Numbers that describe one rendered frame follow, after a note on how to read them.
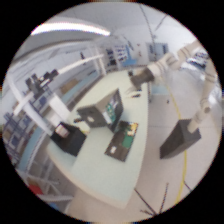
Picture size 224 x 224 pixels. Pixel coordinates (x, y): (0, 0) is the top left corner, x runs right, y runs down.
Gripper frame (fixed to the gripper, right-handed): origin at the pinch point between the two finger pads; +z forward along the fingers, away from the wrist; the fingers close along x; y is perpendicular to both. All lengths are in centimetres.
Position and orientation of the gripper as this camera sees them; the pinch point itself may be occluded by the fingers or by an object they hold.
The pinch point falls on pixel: (125, 93)
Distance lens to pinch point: 40.3
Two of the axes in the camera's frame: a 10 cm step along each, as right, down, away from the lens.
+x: -4.8, 0.1, -8.8
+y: -4.1, -8.9, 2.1
